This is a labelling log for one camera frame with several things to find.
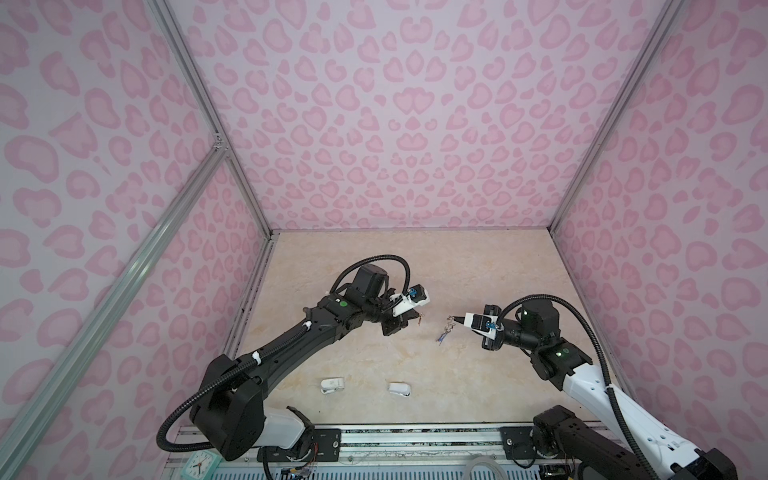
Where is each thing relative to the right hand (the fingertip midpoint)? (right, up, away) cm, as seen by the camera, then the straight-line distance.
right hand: (461, 313), depth 73 cm
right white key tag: (-15, -21, +7) cm, 27 cm away
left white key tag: (-33, -20, +6) cm, 39 cm away
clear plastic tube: (+5, -34, -3) cm, 34 cm away
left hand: (-11, +1, +4) cm, 11 cm away
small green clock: (-61, -34, -4) cm, 70 cm away
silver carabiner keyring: (-3, -2, 0) cm, 3 cm away
